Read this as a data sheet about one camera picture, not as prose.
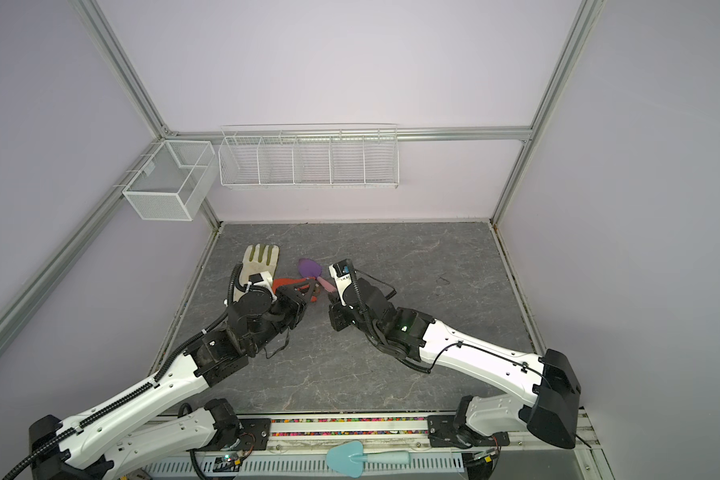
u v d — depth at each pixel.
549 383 0.41
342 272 0.60
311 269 1.08
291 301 0.61
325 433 0.75
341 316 0.62
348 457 0.70
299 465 0.71
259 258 1.09
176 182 0.99
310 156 0.99
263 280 0.66
